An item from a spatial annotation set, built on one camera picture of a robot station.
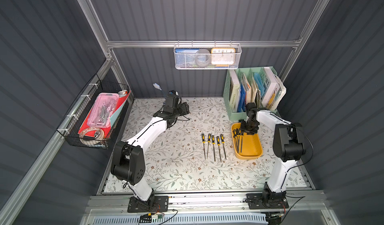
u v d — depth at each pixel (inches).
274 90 38.0
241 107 40.4
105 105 29.2
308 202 29.4
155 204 28.4
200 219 30.3
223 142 37.8
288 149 20.7
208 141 37.8
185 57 33.1
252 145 37.3
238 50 35.3
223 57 35.0
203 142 37.8
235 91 37.5
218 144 37.3
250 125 32.7
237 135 38.5
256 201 28.8
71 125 24.2
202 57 34.3
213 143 37.5
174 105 27.1
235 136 37.9
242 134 38.9
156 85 38.1
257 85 38.6
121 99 30.8
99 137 25.8
